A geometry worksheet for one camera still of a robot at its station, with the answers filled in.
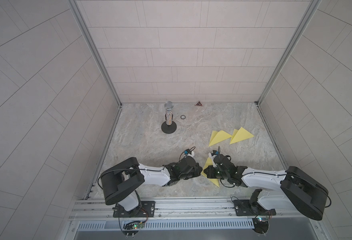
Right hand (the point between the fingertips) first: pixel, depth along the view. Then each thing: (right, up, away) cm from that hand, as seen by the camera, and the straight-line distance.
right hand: (203, 173), depth 84 cm
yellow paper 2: (+3, +7, -4) cm, 9 cm away
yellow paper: (+25, +21, +10) cm, 34 cm away
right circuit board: (+25, -18, -16) cm, 34 cm away
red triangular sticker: (+1, +42, +32) cm, 52 cm away
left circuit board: (-35, -17, -19) cm, 43 cm away
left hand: (+1, +3, -3) cm, 4 cm away
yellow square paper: (+10, +19, +9) cm, 24 cm away
